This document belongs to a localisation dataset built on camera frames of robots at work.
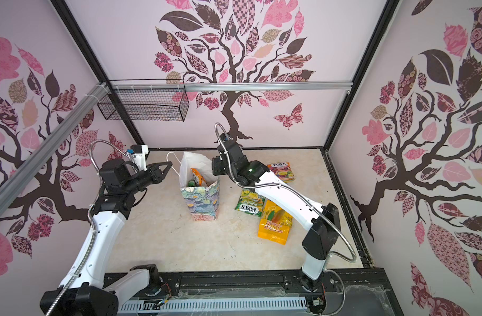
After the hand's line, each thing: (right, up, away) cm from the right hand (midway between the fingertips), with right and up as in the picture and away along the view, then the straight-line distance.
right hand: (216, 157), depth 75 cm
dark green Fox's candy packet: (-13, -11, +12) cm, 21 cm away
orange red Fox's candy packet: (-9, -8, +11) cm, 16 cm away
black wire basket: (-37, +30, +20) cm, 51 cm away
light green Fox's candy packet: (+14, -21, +19) cm, 32 cm away
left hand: (-16, -3, -3) cm, 16 cm away
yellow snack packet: (+24, -29, +9) cm, 39 cm away
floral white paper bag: (-6, -18, +3) cm, 19 cm away
